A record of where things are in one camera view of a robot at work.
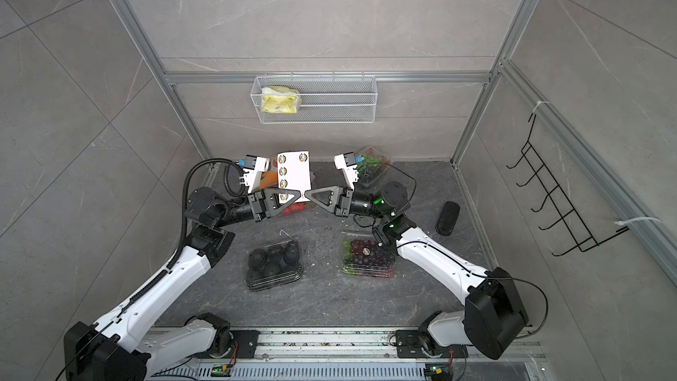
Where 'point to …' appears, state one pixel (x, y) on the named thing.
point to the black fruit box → (273, 265)
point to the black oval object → (448, 219)
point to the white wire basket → (339, 100)
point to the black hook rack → (563, 228)
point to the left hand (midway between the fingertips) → (300, 197)
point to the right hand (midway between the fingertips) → (309, 200)
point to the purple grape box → (361, 255)
